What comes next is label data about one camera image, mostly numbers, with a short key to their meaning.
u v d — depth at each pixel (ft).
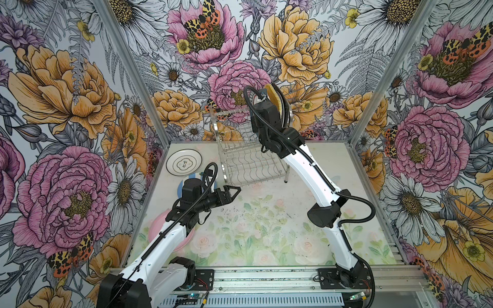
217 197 2.29
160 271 1.56
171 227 1.73
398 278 2.50
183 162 3.67
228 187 2.30
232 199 2.27
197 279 2.40
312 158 1.77
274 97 2.44
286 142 1.69
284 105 2.40
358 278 2.25
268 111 1.71
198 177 2.17
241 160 3.49
